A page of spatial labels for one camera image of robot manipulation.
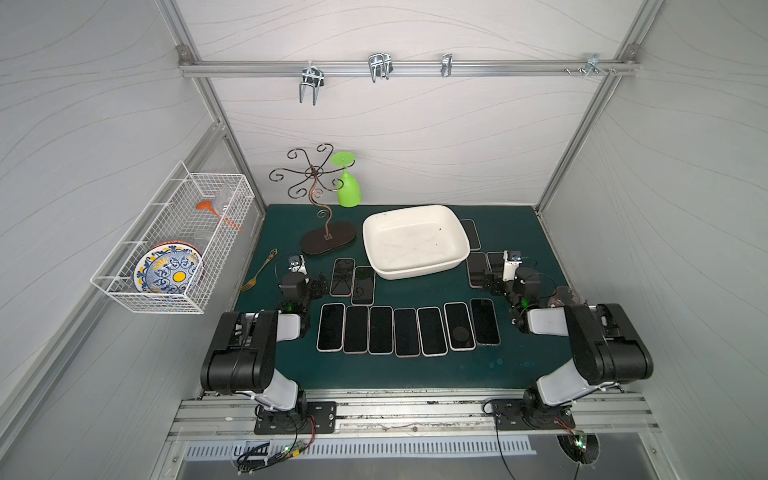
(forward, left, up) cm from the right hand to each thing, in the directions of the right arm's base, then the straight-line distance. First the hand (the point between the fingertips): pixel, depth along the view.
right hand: (503, 268), depth 95 cm
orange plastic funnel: (-2, +83, +28) cm, 88 cm away
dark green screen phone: (+22, +7, -5) cm, 24 cm away
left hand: (-5, +63, 0) cm, 63 cm away
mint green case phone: (-20, +39, -5) cm, 44 cm away
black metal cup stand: (+10, +64, -3) cm, 65 cm away
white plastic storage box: (+15, +29, -5) cm, 33 cm away
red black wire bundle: (-52, +65, -5) cm, 84 cm away
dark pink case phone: (-18, +15, -5) cm, 24 cm away
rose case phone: (-20, +46, -6) cm, 51 cm away
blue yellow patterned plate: (-22, +81, +29) cm, 89 cm away
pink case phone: (-21, +31, -6) cm, 38 cm away
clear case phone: (-15, +6, -8) cm, 18 cm away
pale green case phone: (-5, +46, -6) cm, 46 cm away
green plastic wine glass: (+15, +51, +18) cm, 56 cm away
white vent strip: (-49, +41, -6) cm, 64 cm away
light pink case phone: (-24, +53, -4) cm, 58 cm away
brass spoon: (-6, +83, -4) cm, 83 cm away
